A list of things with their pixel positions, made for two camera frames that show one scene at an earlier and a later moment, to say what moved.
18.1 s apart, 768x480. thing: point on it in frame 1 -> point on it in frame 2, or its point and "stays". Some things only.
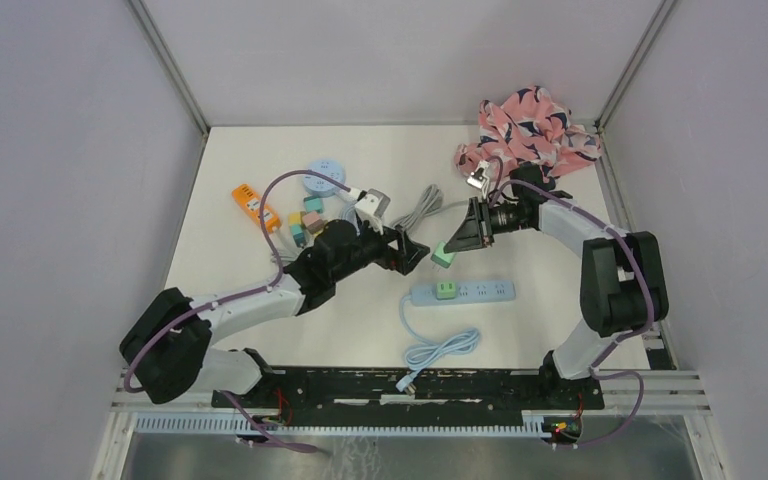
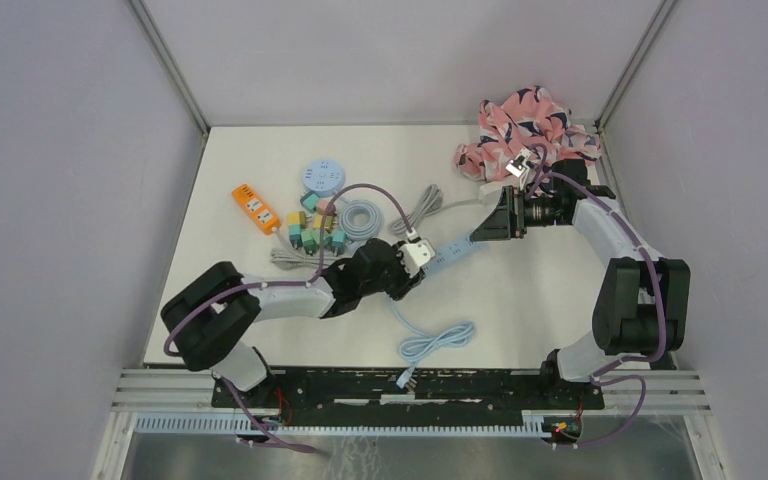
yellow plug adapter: [295, 218] stays
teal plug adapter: [314, 203] stays
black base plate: [415, 393] stays
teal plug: [298, 235] stays
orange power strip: [251, 202] stays
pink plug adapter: [313, 222] -> [321, 205]
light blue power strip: [426, 295] -> [451, 252]
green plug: [446, 290] -> [310, 240]
